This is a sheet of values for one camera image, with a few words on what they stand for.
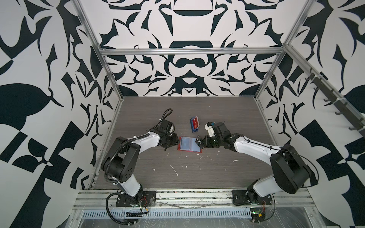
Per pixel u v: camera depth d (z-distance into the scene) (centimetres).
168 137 79
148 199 74
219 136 69
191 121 105
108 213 68
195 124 101
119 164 46
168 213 65
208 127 82
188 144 94
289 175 44
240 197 74
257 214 71
